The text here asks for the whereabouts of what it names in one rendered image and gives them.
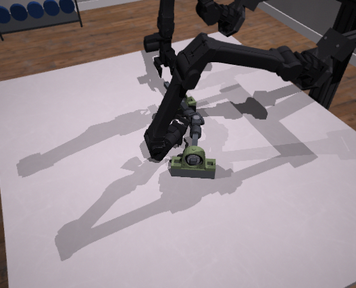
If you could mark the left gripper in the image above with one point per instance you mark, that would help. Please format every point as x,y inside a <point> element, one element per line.
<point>181,130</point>

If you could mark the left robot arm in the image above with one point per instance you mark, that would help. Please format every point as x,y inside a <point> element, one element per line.
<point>192,60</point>

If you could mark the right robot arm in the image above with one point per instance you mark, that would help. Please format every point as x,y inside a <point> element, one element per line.
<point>210,12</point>

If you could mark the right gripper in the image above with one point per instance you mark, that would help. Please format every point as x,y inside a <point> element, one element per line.
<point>157,64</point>

